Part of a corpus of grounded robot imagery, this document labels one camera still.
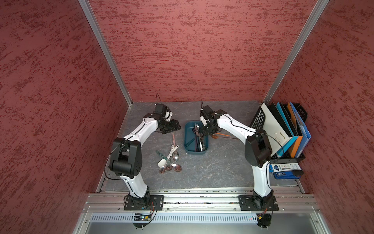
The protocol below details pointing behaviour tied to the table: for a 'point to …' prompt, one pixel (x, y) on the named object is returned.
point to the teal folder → (285, 149)
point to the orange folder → (294, 152)
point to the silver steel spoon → (196, 130)
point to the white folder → (277, 135)
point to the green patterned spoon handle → (166, 158)
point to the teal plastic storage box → (189, 139)
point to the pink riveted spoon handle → (174, 139)
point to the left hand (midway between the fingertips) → (175, 131)
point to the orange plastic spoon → (215, 136)
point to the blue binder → (306, 134)
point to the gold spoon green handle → (190, 142)
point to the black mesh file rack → (258, 123)
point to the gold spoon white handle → (201, 146)
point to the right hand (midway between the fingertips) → (206, 134)
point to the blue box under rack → (287, 171)
